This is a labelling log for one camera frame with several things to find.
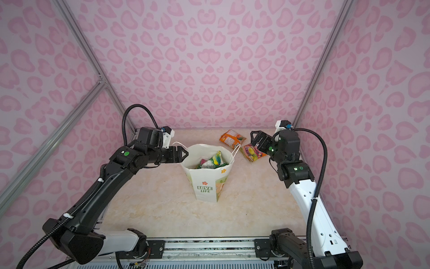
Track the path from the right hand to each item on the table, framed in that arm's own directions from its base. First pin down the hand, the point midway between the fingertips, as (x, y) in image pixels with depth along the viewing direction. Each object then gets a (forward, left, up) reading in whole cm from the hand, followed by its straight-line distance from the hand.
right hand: (258, 134), depth 70 cm
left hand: (-4, +33, -6) cm, 34 cm away
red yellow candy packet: (+14, -3, -32) cm, 35 cm away
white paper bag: (-13, +22, -18) cm, 32 cm away
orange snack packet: (+25, +10, -32) cm, 42 cm away
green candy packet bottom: (-2, +19, -18) cm, 26 cm away
